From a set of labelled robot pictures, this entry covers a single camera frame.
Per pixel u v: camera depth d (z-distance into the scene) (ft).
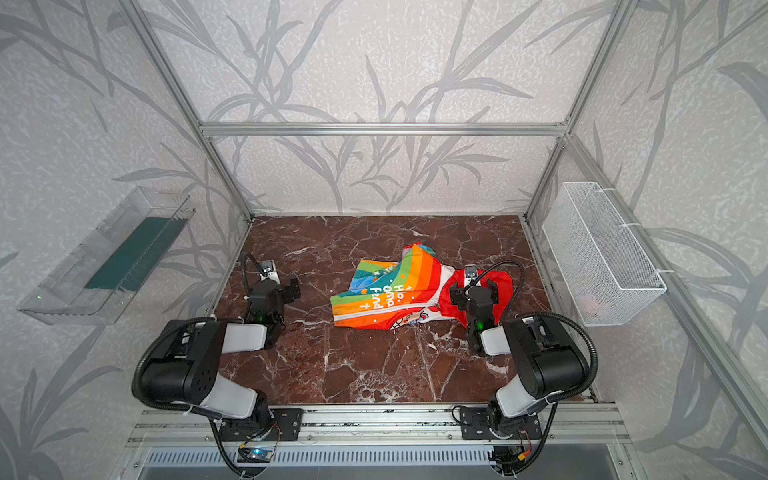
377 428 2.43
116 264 2.19
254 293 2.28
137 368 1.42
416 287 3.15
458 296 2.77
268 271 2.59
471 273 2.63
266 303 2.32
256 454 2.32
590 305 2.37
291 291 2.98
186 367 1.46
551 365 1.48
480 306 2.31
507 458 2.31
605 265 2.03
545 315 1.60
